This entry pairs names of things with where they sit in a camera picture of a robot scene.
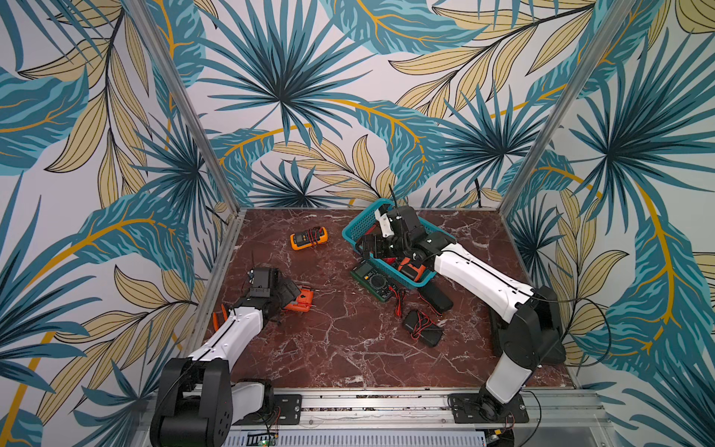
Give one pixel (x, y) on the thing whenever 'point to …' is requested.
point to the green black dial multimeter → (380, 282)
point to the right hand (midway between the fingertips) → (368, 243)
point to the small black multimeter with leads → (419, 327)
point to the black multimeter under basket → (435, 297)
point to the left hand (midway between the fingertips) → (286, 296)
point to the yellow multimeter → (309, 237)
